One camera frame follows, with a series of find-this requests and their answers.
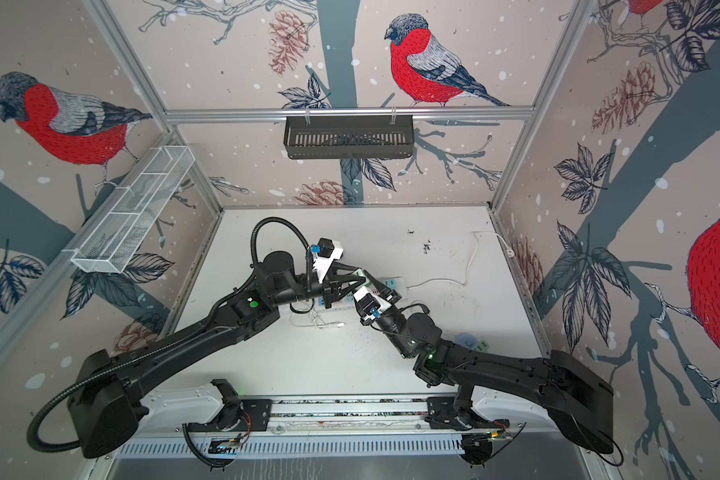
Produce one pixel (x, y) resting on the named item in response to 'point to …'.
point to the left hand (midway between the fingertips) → (360, 278)
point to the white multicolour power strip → (349, 300)
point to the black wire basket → (316, 137)
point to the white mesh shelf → (117, 235)
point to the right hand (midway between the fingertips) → (358, 279)
